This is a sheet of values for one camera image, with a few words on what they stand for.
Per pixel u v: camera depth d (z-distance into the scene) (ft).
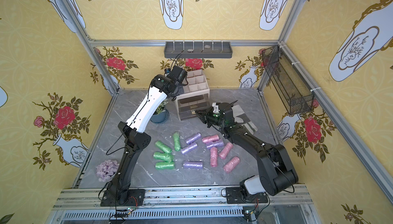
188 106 3.03
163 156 2.74
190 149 2.89
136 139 1.82
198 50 3.06
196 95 2.89
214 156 2.79
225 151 2.87
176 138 3.03
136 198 2.36
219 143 2.95
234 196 2.40
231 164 2.68
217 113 2.57
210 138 3.01
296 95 2.86
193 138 3.03
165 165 2.68
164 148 2.88
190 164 2.68
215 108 2.60
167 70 2.51
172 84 1.99
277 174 1.42
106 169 2.40
